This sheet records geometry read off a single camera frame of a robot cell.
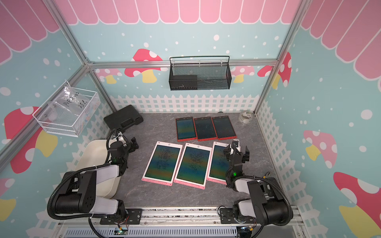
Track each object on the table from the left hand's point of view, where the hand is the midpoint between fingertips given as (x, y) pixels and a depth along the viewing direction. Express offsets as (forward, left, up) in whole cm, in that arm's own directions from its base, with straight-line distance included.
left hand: (129, 141), depth 92 cm
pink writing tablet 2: (-14, -41, -8) cm, 44 cm away
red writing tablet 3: (+20, -63, -10) cm, 67 cm away
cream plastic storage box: (-5, +26, -9) cm, 28 cm away
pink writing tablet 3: (-10, -57, -8) cm, 58 cm away
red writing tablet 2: (+18, -49, -8) cm, 52 cm away
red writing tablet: (+17, -34, -8) cm, 39 cm away
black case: (+23, +11, -3) cm, 26 cm away
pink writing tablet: (-12, -22, -9) cm, 27 cm away
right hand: (-3, -67, +2) cm, 67 cm away
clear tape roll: (+29, -81, -7) cm, 86 cm away
